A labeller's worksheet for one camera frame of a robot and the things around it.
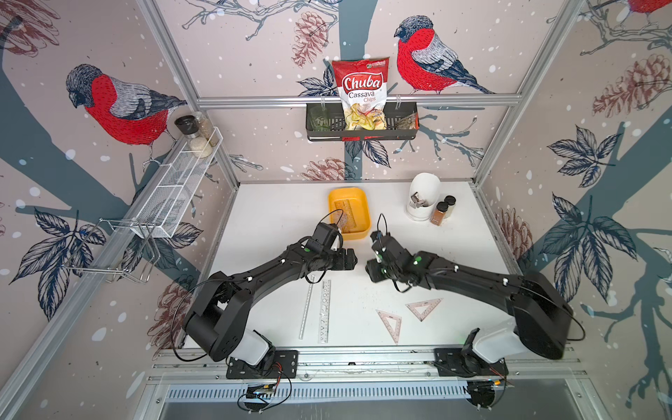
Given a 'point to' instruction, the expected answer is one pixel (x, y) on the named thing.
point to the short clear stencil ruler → (349, 213)
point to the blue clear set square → (348, 221)
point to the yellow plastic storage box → (359, 202)
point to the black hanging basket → (326, 122)
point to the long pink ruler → (341, 215)
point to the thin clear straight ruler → (301, 333)
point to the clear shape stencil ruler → (325, 312)
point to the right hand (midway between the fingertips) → (370, 267)
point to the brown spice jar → (438, 214)
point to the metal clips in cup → (416, 202)
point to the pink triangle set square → (395, 333)
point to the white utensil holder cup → (423, 196)
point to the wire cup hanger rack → (124, 248)
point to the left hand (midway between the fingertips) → (352, 257)
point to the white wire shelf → (160, 214)
